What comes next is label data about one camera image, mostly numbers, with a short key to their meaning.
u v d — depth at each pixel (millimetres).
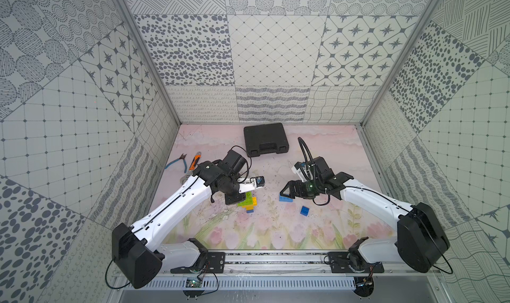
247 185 650
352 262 661
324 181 652
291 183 731
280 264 760
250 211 873
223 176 523
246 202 798
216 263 742
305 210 859
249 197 797
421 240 418
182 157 1045
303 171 689
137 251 372
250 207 854
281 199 888
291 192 725
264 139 1157
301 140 704
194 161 1020
